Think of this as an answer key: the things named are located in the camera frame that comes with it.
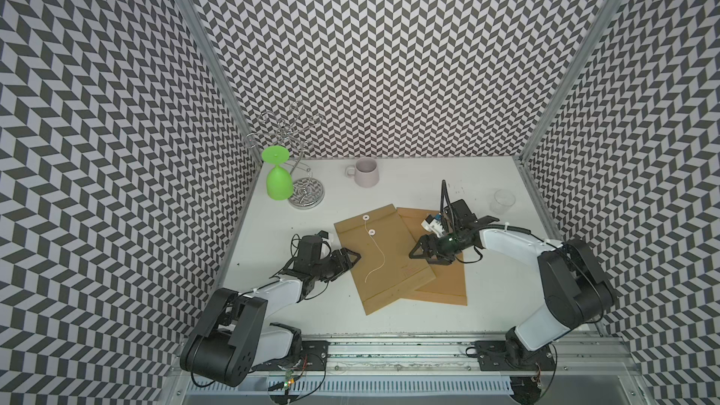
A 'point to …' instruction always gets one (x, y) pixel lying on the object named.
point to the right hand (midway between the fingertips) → (418, 262)
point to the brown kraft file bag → (449, 282)
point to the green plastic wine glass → (279, 184)
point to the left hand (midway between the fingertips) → (355, 262)
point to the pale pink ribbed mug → (366, 172)
